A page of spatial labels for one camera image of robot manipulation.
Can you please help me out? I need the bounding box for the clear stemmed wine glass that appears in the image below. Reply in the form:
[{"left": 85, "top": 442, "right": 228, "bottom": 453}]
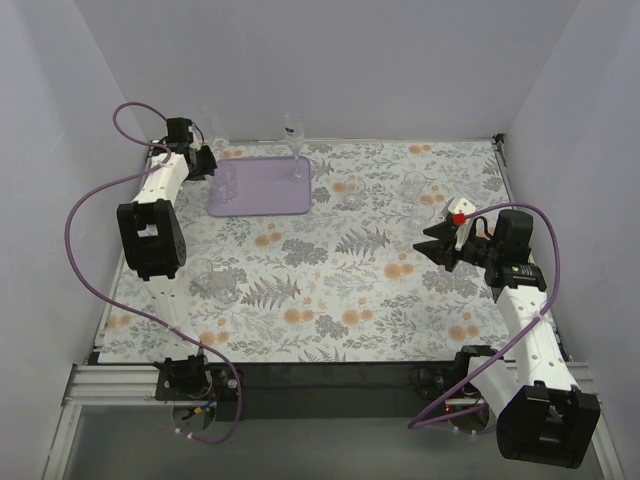
[{"left": 202, "top": 105, "right": 231, "bottom": 159}]

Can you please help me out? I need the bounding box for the tall clear champagne flute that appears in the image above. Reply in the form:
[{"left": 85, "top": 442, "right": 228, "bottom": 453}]
[{"left": 284, "top": 113, "right": 307, "bottom": 182}]

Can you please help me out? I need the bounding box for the clear ribbed tumbler glass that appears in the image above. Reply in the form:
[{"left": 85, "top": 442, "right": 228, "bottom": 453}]
[{"left": 207, "top": 164, "right": 238, "bottom": 203}]

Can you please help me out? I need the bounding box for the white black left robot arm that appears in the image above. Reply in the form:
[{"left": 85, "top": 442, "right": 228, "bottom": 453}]
[{"left": 116, "top": 117, "right": 216, "bottom": 400}]

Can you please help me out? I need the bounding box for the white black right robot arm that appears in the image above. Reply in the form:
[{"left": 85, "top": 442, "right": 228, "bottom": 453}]
[{"left": 408, "top": 203, "right": 601, "bottom": 469}]

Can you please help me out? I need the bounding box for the lilac plastic tray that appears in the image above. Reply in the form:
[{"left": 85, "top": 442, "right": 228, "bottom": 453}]
[{"left": 206, "top": 156, "right": 312, "bottom": 217}]

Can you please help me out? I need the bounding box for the clear tumbler glass middle right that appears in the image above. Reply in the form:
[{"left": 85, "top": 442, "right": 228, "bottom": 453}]
[{"left": 409, "top": 201, "right": 435, "bottom": 230}]

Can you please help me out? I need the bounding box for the clear tumbler glass far right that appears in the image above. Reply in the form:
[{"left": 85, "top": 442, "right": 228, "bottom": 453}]
[{"left": 401, "top": 171, "right": 427, "bottom": 202}]

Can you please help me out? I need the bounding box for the short clear tumbler glass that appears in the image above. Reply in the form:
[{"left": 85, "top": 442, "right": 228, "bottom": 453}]
[{"left": 343, "top": 175, "right": 366, "bottom": 208}]

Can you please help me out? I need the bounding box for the floral patterned table mat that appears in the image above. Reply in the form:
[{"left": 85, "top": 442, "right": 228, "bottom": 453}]
[{"left": 98, "top": 140, "right": 561, "bottom": 364}]

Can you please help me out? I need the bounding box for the clear tumbler glass front left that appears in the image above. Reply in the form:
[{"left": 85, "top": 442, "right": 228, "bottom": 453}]
[{"left": 187, "top": 258, "right": 237, "bottom": 306}]

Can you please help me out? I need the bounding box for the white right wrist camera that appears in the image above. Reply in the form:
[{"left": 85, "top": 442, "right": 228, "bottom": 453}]
[{"left": 447, "top": 197, "right": 477, "bottom": 252}]

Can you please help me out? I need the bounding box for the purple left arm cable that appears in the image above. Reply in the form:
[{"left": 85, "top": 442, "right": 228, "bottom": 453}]
[{"left": 67, "top": 101, "right": 246, "bottom": 444}]

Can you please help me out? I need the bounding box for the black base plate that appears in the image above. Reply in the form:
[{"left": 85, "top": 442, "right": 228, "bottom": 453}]
[{"left": 154, "top": 355, "right": 463, "bottom": 422}]

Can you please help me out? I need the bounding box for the aluminium frame rail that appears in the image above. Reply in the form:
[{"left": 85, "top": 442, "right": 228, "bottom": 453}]
[{"left": 63, "top": 365, "right": 159, "bottom": 406}]

